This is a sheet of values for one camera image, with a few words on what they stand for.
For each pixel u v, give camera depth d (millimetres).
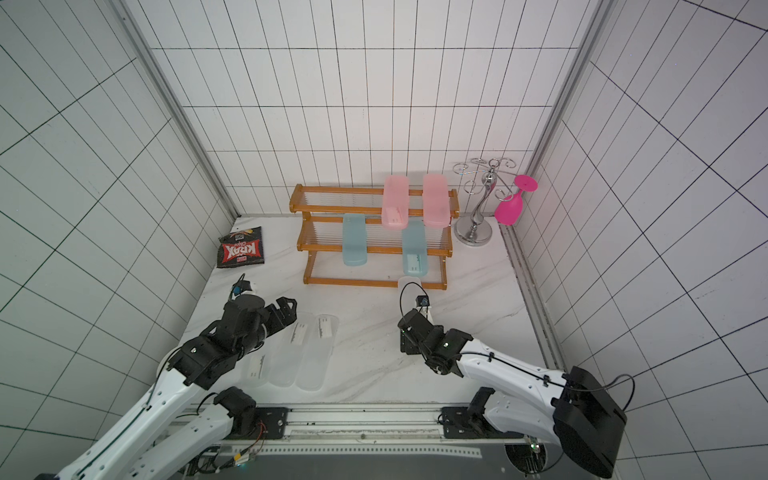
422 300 742
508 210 1010
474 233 1138
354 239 929
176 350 510
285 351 837
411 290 888
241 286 670
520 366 476
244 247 1067
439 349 585
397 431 727
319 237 1055
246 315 544
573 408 399
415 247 894
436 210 813
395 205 812
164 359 781
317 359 834
